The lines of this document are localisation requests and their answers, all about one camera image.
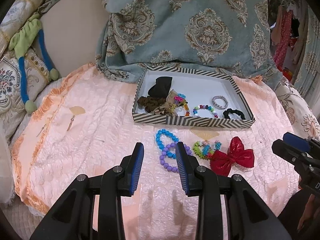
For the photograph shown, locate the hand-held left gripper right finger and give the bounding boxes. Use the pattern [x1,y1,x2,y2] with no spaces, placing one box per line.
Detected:
[175,142,293,240]

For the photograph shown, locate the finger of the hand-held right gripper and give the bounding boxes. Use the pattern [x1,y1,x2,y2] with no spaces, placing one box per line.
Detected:
[272,132,320,167]

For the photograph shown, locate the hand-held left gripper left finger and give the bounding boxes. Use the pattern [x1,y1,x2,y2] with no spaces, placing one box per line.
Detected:
[29,142,145,240]

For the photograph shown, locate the purple bead bracelet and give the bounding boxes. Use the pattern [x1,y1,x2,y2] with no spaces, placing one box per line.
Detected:
[159,141,193,173]

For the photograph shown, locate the striped cardboard box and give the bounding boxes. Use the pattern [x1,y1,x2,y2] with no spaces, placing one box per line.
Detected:
[132,66,255,128]

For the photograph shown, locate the person's right hand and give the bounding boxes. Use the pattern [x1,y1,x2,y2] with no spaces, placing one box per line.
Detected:
[296,194,318,233]

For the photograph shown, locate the floral bed sheet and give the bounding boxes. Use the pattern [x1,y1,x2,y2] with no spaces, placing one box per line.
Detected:
[275,77,320,143]

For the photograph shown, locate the red shiny bow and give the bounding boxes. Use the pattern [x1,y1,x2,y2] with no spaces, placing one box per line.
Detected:
[209,137,255,177]

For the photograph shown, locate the person's dark clothing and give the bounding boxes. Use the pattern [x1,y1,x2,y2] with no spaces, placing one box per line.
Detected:
[276,187,320,240]

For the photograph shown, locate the pink quilted bedspread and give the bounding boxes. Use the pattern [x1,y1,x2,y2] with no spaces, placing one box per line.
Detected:
[11,62,300,240]

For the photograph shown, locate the tan patterned scrunchie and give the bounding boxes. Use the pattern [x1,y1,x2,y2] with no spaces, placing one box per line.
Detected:
[153,90,179,117]

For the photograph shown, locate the brown scrunchie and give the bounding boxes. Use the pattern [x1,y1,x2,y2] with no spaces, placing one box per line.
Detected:
[137,95,165,113]

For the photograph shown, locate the black scrunchie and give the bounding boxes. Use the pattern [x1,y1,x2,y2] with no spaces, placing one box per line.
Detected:
[223,108,247,120]

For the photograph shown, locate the pale teal curtain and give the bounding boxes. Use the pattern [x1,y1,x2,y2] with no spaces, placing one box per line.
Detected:
[294,12,320,100]

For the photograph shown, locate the black hair bow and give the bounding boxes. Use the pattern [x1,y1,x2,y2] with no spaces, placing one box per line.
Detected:
[147,76,173,98]

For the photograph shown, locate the red dotted garment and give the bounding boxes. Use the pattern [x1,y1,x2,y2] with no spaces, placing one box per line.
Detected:
[274,12,293,67]

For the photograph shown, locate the beige hanging garment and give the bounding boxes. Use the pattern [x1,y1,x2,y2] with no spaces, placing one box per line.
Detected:
[271,5,284,46]

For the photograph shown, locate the white quilted mattress pad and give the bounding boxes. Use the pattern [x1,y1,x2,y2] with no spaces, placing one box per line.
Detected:
[0,195,48,233]

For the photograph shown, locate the teal damask blanket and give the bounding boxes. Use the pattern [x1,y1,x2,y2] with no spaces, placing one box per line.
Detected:
[40,0,282,90]

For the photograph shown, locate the beige headboard cushion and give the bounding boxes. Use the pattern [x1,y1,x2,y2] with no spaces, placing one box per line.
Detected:
[37,0,110,73]

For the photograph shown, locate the floral embroidered cushion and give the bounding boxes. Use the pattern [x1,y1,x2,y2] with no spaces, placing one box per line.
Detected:
[0,47,54,140]

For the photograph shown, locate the green and blue plush toy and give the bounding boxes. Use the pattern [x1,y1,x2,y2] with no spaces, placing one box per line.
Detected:
[9,14,62,113]

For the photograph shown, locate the pale embroidered bolster pillow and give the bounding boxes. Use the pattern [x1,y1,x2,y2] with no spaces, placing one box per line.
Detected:
[0,0,44,58]

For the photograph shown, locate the green blue flower bracelet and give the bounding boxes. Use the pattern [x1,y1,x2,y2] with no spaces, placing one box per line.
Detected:
[193,140,222,159]

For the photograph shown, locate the blue bead bracelet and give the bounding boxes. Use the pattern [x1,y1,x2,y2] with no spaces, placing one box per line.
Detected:
[155,129,179,159]

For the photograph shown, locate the multicolour bead bracelet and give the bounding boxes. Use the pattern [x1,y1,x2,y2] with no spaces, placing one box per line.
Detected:
[193,104,218,118]

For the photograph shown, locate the colourful flower charm bracelet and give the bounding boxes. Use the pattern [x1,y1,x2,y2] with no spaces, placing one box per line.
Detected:
[171,93,192,117]

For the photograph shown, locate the grey braided bracelet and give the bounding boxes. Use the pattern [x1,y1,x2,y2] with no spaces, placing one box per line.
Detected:
[212,95,229,110]

